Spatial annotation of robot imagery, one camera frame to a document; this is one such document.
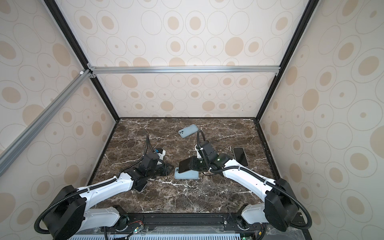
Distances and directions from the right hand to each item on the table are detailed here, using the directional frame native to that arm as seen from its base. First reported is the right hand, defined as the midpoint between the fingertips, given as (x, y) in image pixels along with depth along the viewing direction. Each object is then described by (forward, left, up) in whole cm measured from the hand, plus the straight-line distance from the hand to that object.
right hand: (188, 165), depth 80 cm
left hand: (+1, +7, -3) cm, 8 cm away
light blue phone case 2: (+35, +2, -14) cm, 38 cm away
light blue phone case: (0, -1, -13) cm, 13 cm away
